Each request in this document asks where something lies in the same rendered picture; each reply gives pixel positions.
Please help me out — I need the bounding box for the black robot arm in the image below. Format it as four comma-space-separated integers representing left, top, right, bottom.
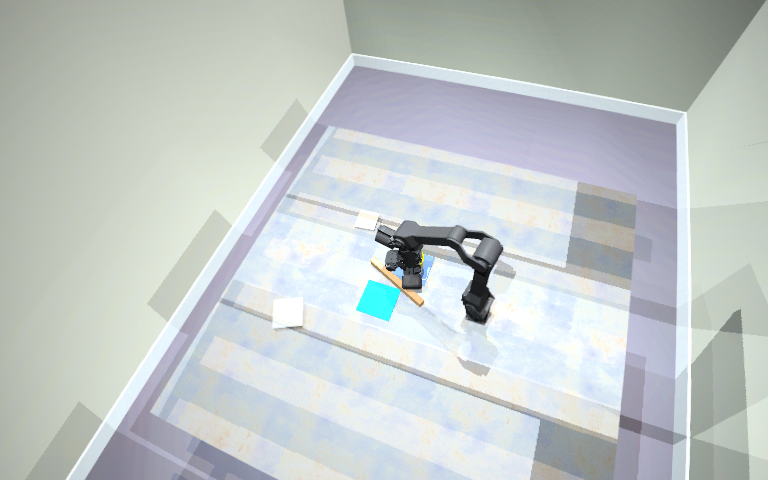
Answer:
375, 220, 503, 325

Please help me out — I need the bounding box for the white flat square pad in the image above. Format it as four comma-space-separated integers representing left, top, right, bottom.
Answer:
355, 210, 380, 231

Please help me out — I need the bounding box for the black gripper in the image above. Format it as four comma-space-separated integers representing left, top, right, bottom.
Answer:
400, 251, 422, 290

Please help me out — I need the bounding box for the light wooden plank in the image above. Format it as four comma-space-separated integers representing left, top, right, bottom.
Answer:
370, 257, 424, 307

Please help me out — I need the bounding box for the white flat rectangular block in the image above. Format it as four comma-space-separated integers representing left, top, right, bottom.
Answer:
272, 297, 303, 329

